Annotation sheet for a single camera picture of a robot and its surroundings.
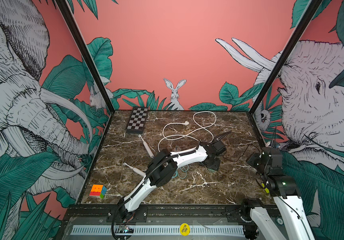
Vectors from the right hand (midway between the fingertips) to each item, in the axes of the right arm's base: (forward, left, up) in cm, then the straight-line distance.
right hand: (252, 150), depth 74 cm
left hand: (0, +15, -18) cm, 23 cm away
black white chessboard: (+35, +68, -17) cm, 79 cm away
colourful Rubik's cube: (-16, +79, -15) cm, 82 cm away
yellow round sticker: (-31, +34, -21) cm, 51 cm away
